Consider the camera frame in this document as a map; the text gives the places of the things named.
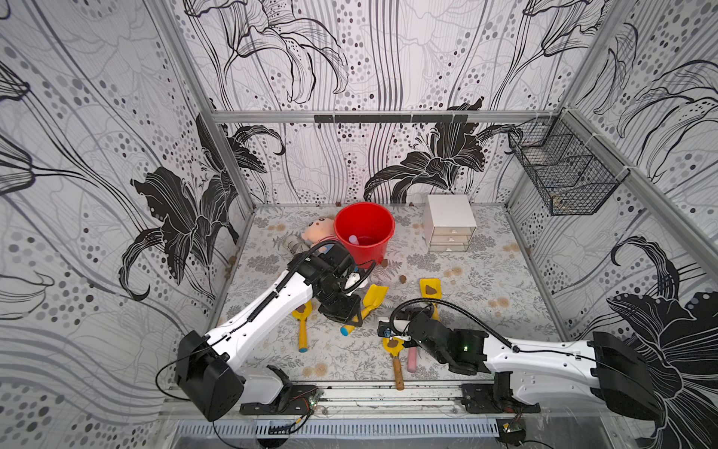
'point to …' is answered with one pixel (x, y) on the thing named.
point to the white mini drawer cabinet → (450, 223)
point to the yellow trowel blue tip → (373, 297)
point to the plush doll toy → (320, 227)
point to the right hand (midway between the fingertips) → (402, 307)
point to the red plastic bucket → (365, 228)
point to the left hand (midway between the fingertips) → (356, 327)
